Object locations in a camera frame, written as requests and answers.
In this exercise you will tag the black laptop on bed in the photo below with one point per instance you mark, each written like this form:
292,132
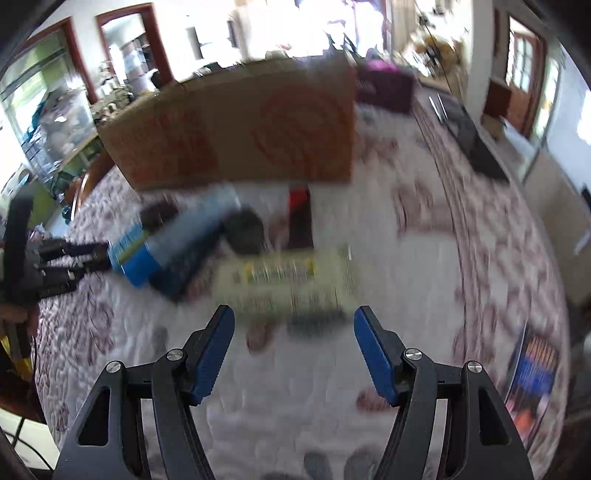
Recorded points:
454,116

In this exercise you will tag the blue book on bed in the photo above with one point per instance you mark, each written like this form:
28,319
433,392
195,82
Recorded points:
529,383

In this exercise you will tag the clear tube blue cap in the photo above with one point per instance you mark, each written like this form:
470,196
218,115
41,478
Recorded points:
149,255

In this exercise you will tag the purple bag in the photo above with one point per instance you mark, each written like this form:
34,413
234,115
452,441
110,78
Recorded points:
385,85

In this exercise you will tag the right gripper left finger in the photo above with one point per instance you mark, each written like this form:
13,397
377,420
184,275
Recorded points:
107,440

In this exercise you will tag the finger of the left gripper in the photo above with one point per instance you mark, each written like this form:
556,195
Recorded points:
78,250
78,268

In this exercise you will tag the white green snack package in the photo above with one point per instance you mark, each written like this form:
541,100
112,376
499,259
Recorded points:
288,283

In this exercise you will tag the red black utility knife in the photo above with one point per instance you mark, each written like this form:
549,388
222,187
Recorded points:
299,219

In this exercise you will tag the brown cardboard box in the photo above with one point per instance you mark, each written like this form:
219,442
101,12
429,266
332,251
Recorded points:
279,119

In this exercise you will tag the dark grey pouch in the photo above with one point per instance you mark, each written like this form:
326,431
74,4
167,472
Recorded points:
244,232

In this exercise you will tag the wooden bed frame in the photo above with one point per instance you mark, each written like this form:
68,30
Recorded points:
81,187

